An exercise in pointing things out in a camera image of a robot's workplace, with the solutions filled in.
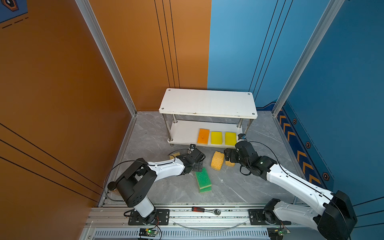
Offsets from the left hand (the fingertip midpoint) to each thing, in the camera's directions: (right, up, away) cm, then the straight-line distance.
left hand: (194, 162), depth 92 cm
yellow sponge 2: (+23, +14, +3) cm, 28 cm away
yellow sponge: (+14, +15, +5) cm, 21 cm away
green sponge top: (+5, -7, -10) cm, 13 cm away
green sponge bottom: (+6, -12, -11) cm, 18 cm away
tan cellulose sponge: (+14, +2, -2) cm, 14 cm away
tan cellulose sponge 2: (+21, -1, -2) cm, 21 cm away
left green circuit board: (-22, -28, -21) cm, 41 cm away
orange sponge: (+6, +16, +5) cm, 17 cm away
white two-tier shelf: (-3, +30, -18) cm, 35 cm away
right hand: (+20, +8, -9) cm, 23 cm away
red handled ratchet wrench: (+12, -20, -18) cm, 29 cm away
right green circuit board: (+40, -29, -21) cm, 53 cm away
